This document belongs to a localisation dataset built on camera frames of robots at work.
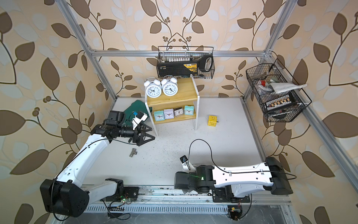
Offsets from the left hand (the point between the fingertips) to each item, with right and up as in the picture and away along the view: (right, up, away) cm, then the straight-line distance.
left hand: (152, 133), depth 72 cm
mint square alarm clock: (+1, +9, +13) cm, 16 cm away
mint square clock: (+20, +12, +15) cm, 28 cm away
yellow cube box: (+37, +5, +27) cm, 46 cm away
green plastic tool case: (-22, +16, +39) cm, 48 cm away
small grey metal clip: (-16, -15, +17) cm, 28 cm away
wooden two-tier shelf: (+16, +15, +15) cm, 27 cm away
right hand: (+19, -23, -1) cm, 30 cm away
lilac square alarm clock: (+7, +10, +13) cm, 18 cm away
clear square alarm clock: (+13, +11, +15) cm, 23 cm away
